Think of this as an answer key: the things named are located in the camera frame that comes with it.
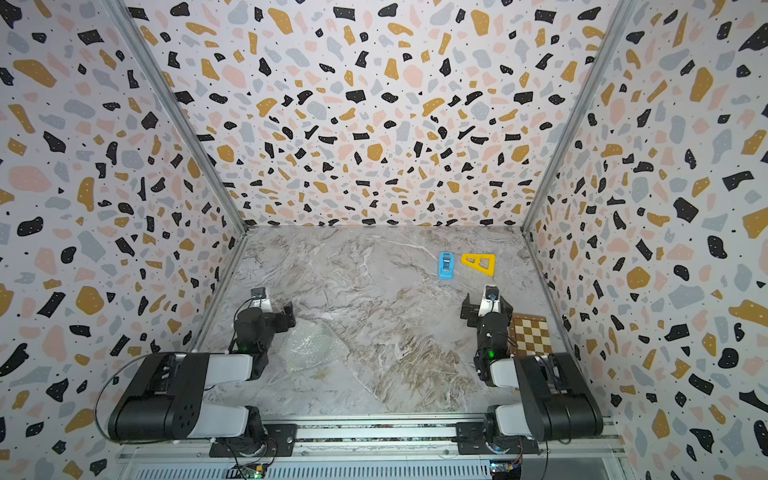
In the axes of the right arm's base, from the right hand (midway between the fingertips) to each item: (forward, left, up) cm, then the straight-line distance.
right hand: (487, 296), depth 89 cm
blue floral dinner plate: (-14, +51, -5) cm, 53 cm away
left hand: (-2, +63, -3) cm, 63 cm away
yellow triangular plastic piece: (+23, +3, -10) cm, 25 cm away
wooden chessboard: (-8, -13, -9) cm, 18 cm away
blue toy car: (+18, +11, -7) cm, 22 cm away
